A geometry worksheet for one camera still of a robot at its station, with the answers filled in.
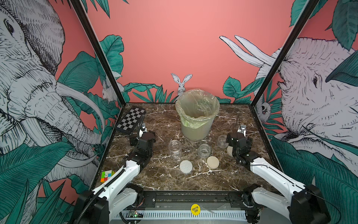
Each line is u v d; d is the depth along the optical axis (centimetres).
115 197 42
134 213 70
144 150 62
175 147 93
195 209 71
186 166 86
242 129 71
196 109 101
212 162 87
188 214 70
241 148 63
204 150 93
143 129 68
